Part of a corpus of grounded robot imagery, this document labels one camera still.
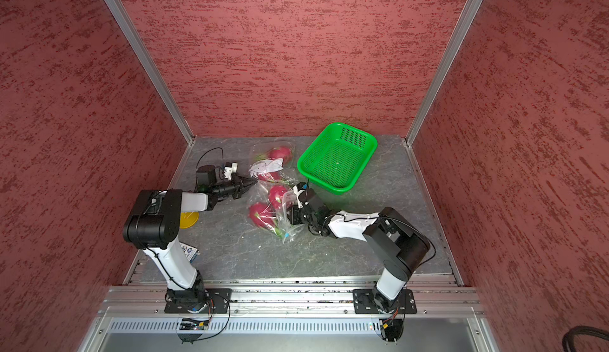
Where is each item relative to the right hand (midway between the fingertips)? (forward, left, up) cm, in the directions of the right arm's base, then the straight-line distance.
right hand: (288, 215), depth 89 cm
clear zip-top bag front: (+9, +11, +2) cm, 15 cm away
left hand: (+12, +13, +5) cm, 19 cm away
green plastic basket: (+33, -22, -5) cm, 40 cm away
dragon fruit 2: (-2, +9, +4) cm, 10 cm away
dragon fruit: (+5, +4, +8) cm, 10 cm away
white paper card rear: (+21, +10, +5) cm, 24 cm away
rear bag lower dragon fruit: (+17, +8, +3) cm, 19 cm away
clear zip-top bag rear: (+32, +6, +4) cm, 32 cm away
